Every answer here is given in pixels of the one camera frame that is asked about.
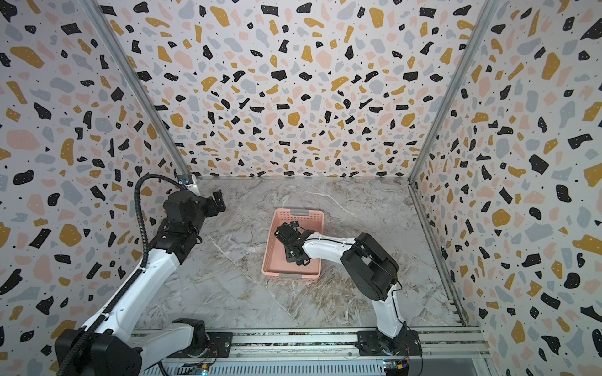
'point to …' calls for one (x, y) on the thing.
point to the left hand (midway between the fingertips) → (204, 189)
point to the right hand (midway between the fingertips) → (291, 249)
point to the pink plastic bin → (275, 265)
